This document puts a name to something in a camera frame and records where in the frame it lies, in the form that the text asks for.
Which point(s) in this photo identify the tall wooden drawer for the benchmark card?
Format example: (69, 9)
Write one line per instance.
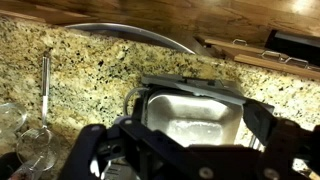
(233, 46)

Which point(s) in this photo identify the silver sandwich maker grill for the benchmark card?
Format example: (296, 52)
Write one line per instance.
(193, 116)

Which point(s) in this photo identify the stainless steel dishwasher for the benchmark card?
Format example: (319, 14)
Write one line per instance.
(126, 30)

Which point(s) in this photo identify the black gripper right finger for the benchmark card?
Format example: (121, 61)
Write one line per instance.
(286, 146)

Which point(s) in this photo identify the clear bottle orange logo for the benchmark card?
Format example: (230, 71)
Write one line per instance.
(31, 171)

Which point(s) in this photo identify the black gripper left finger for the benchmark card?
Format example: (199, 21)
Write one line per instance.
(110, 150)

